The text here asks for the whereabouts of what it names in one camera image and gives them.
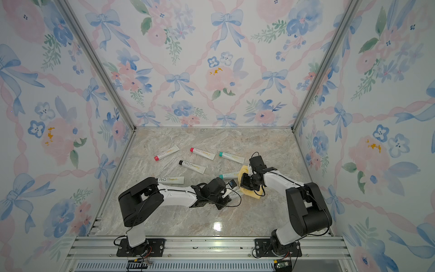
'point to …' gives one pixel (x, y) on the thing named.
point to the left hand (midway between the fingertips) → (230, 197)
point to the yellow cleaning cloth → (241, 170)
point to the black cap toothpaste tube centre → (192, 166)
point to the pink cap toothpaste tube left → (167, 153)
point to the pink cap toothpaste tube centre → (203, 153)
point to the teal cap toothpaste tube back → (232, 157)
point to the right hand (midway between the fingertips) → (242, 184)
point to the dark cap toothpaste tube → (234, 194)
